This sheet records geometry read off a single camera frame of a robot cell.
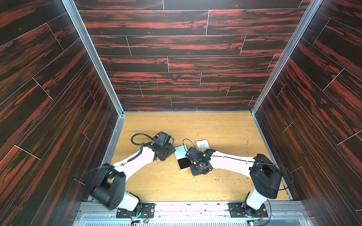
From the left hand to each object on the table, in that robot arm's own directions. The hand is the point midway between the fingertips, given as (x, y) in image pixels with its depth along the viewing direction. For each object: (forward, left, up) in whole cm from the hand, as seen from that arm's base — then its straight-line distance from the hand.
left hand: (174, 151), depth 88 cm
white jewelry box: (+7, -19, -4) cm, 21 cm away
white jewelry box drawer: (-6, -6, -5) cm, 10 cm away
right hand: (-9, -14, -6) cm, 18 cm away
